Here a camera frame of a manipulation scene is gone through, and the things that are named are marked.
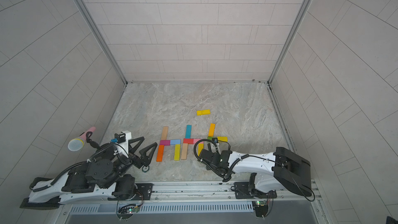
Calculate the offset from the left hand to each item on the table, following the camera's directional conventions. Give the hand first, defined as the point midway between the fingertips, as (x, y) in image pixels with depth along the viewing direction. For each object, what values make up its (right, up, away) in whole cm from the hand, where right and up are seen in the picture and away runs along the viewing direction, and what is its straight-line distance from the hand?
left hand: (154, 143), depth 63 cm
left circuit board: (-13, -30, +2) cm, 33 cm away
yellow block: (+6, -10, +20) cm, 23 cm away
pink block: (+15, -6, +24) cm, 29 cm away
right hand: (+24, -17, +19) cm, 35 cm away
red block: (+12, -6, +24) cm, 27 cm away
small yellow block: (+31, -5, +26) cm, 41 cm away
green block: (+23, -5, +26) cm, 35 cm away
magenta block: (-2, -7, +22) cm, 23 cm away
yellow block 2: (+20, +9, +36) cm, 42 cm away
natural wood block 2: (+9, -12, +19) cm, 24 cm away
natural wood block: (-3, -2, +26) cm, 26 cm away
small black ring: (-9, -18, +14) cm, 25 cm away
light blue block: (+3, -7, +23) cm, 25 cm away
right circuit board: (+46, -31, +6) cm, 56 cm away
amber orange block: (+25, -1, +28) cm, 37 cm away
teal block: (+11, -2, +28) cm, 30 cm away
